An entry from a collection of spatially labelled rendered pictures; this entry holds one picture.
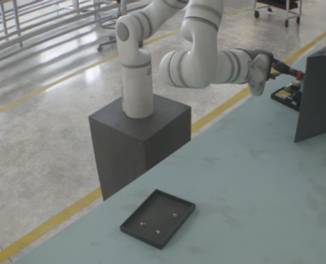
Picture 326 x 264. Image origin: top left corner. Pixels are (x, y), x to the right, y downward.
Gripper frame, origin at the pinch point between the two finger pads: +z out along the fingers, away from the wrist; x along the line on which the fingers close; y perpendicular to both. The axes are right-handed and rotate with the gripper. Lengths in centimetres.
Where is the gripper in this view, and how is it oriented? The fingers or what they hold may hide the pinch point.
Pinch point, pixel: (283, 67)
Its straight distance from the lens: 95.0
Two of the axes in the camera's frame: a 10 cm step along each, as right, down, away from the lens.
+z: 7.2, -1.6, 6.8
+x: -1.6, 9.1, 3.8
